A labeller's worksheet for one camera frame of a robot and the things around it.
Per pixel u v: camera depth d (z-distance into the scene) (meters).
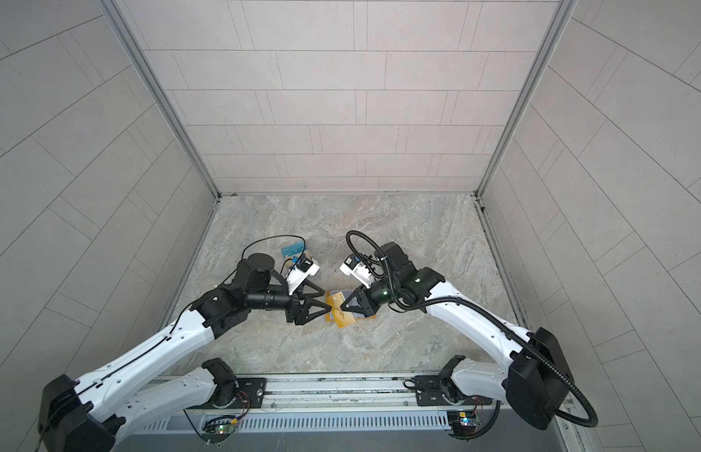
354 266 0.65
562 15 0.71
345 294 0.69
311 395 0.72
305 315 0.61
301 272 0.61
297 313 0.60
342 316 0.69
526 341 0.41
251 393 0.70
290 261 0.61
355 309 0.68
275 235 0.53
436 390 0.71
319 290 0.69
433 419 0.68
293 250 0.94
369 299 0.63
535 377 0.38
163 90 0.87
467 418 0.68
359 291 0.64
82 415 0.37
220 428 0.65
